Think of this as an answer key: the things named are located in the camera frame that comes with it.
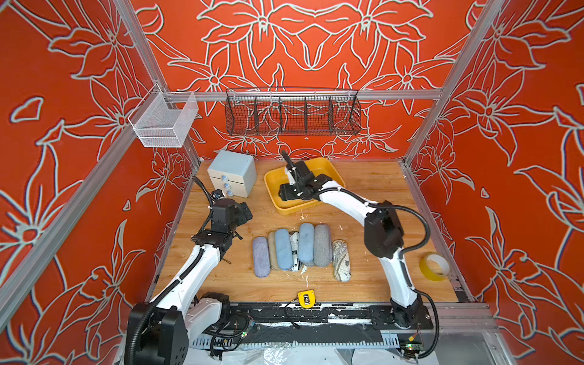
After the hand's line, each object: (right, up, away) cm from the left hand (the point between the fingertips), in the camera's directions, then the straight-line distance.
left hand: (237, 206), depth 85 cm
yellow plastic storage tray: (+14, +12, +25) cm, 31 cm away
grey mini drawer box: (-4, +13, +11) cm, 17 cm away
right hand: (+19, +7, +9) cm, 22 cm away
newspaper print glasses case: (+22, -14, +3) cm, 26 cm away
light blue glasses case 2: (+26, -14, -2) cm, 30 cm away
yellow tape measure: (+26, -30, -9) cm, 41 cm away
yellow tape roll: (+70, -23, -5) cm, 73 cm away
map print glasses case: (+39, -20, -3) cm, 44 cm away
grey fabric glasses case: (+32, -18, -3) cm, 37 cm away
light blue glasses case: (+18, -16, -2) cm, 24 cm away
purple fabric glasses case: (+9, -19, +1) cm, 21 cm away
